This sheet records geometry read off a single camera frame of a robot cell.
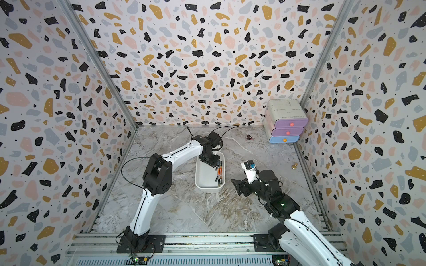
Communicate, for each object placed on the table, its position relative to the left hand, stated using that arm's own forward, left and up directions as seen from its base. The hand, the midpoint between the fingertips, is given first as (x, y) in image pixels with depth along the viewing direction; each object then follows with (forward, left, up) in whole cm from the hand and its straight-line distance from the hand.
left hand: (216, 162), depth 97 cm
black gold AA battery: (+1, -2, -3) cm, 4 cm away
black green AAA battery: (-11, -1, -4) cm, 11 cm away
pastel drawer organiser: (+18, -40, +16) cm, 47 cm away
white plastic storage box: (-6, +7, -5) cm, 10 cm away
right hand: (-17, -11, +14) cm, 25 cm away
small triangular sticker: (+24, -23, -5) cm, 33 cm away
